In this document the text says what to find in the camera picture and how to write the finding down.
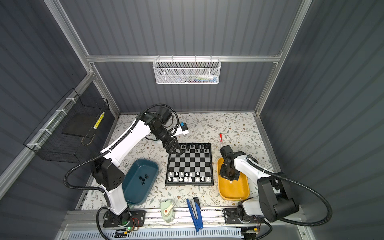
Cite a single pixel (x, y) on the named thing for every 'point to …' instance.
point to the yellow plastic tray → (232, 190)
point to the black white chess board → (193, 168)
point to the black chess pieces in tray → (143, 179)
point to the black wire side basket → (75, 131)
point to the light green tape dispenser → (167, 211)
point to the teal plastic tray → (134, 193)
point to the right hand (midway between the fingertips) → (227, 177)
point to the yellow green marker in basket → (99, 121)
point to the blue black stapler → (195, 208)
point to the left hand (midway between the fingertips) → (178, 147)
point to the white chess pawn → (202, 179)
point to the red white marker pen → (221, 138)
